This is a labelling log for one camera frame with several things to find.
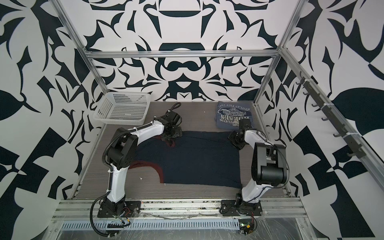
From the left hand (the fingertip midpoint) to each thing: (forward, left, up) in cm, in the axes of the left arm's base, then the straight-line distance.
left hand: (177, 131), depth 99 cm
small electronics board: (-51, -34, -5) cm, 61 cm away
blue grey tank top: (+15, -37, -1) cm, 40 cm away
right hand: (-7, -35, +1) cm, 35 cm away
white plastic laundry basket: (+25, +42, -2) cm, 49 cm away
